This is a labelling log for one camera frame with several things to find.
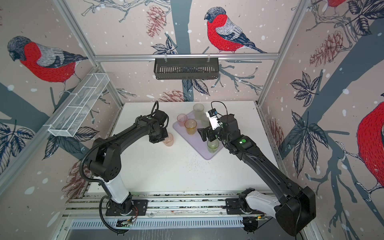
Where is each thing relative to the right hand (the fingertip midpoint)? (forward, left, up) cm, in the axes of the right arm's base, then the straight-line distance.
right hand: (204, 127), depth 76 cm
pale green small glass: (+21, 0, -22) cm, 30 cm away
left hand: (+2, +24, -15) cm, 29 cm away
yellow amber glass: (+17, +10, -21) cm, 29 cm away
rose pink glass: (+22, +17, -19) cm, 34 cm away
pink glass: (+5, +23, -22) cm, 33 cm away
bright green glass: (+2, -6, -23) cm, 24 cm away
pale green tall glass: (+30, +5, -18) cm, 35 cm away
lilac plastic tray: (+6, +7, -24) cm, 26 cm away
